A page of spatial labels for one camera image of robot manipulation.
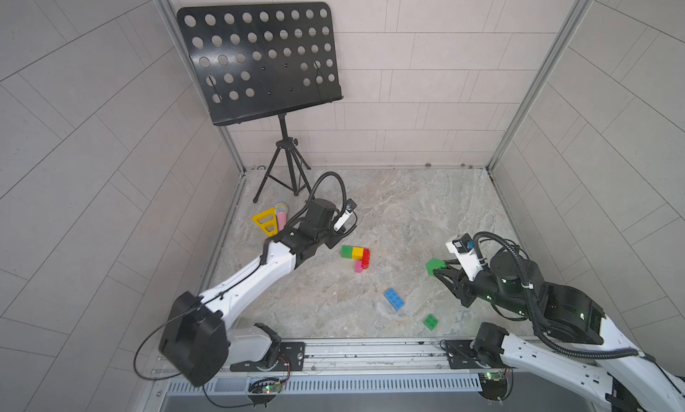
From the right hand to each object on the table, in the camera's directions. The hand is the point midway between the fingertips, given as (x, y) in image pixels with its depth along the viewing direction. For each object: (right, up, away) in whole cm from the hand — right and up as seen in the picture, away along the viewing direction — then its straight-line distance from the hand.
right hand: (436, 271), depth 63 cm
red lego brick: (-16, -4, +26) cm, 30 cm away
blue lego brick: (-7, -14, +17) cm, 24 cm away
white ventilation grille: (-39, -30, +2) cm, 49 cm away
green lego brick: (-23, -2, +28) cm, 36 cm away
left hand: (-24, +10, +20) cm, 33 cm away
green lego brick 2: (-1, +2, -1) cm, 2 cm away
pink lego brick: (-18, -6, +23) cm, 30 cm away
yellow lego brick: (-19, -2, +26) cm, 32 cm away
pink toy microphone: (-47, +12, +33) cm, 59 cm away
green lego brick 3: (+3, -19, +13) cm, 23 cm away
